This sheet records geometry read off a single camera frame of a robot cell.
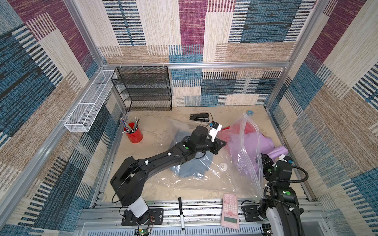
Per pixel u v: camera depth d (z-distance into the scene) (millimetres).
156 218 729
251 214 734
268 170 700
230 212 741
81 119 700
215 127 688
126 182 430
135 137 972
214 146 684
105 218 744
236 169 800
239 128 775
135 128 943
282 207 540
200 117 1100
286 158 705
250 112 1186
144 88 1091
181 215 737
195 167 866
